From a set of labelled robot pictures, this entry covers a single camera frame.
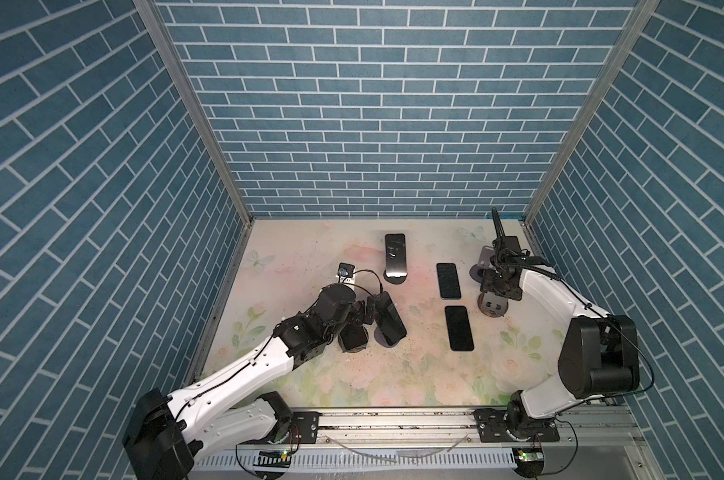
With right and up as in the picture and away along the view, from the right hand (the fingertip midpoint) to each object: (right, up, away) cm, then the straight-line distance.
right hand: (494, 284), depth 91 cm
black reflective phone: (-9, -15, +5) cm, 19 cm away
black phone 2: (-11, 0, +13) cm, 17 cm away
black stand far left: (-43, -18, -6) cm, 47 cm away
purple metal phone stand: (-2, +3, +11) cm, 11 cm away
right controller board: (+2, -41, -17) cm, 45 cm away
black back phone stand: (-30, 0, +9) cm, 32 cm away
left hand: (-40, -1, -13) cm, 42 cm away
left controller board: (-61, -40, -19) cm, 76 cm away
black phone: (-33, -10, -4) cm, 35 cm away
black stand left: (-35, -15, -8) cm, 39 cm away
